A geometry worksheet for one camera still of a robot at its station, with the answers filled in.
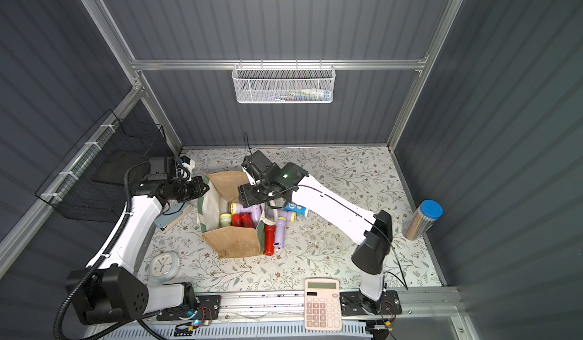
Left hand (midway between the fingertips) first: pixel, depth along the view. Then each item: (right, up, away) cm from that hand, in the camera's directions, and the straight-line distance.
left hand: (208, 187), depth 80 cm
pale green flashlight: (+4, -13, +6) cm, 15 cm away
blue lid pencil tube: (+75, -11, -4) cm, 75 cm away
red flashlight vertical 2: (+21, -19, +7) cm, 29 cm away
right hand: (+16, -2, -9) cm, 19 cm away
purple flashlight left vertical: (+25, -18, +6) cm, 32 cm away
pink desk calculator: (+40, -37, -8) cm, 55 cm away
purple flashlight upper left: (+27, -12, +11) cm, 31 cm away
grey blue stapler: (-5, -6, -15) cm, 17 cm away
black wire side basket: (-33, +3, -10) cm, 35 cm away
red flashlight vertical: (+12, -13, +6) cm, 19 cm away
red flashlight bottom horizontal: (+8, -13, +6) cm, 17 cm away
